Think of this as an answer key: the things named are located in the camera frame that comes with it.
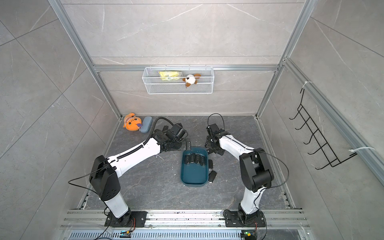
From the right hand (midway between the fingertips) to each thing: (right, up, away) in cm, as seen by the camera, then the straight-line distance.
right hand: (212, 147), depth 95 cm
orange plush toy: (-57, +16, +10) cm, 60 cm away
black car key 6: (-7, -8, -2) cm, 11 cm away
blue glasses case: (-49, +15, +16) cm, 54 cm away
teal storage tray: (-12, -17, -5) cm, 21 cm away
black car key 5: (-10, -8, 0) cm, 12 cm away
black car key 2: (-2, -10, -5) cm, 11 cm away
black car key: (-2, -16, -7) cm, 18 cm away
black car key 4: (-13, -7, 0) cm, 15 cm away
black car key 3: (-17, -8, -2) cm, 18 cm away
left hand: (-17, +4, -10) cm, 20 cm away
